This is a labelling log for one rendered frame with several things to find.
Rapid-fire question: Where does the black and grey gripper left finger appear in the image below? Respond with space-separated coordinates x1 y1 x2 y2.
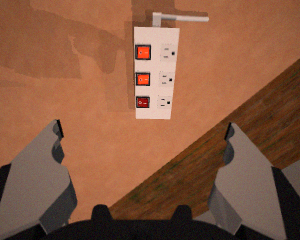
0 119 78 240

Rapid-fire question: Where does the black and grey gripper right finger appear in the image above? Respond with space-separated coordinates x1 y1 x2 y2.
207 122 300 240

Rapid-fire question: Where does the white power strip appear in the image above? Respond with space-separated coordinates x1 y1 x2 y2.
134 13 209 119

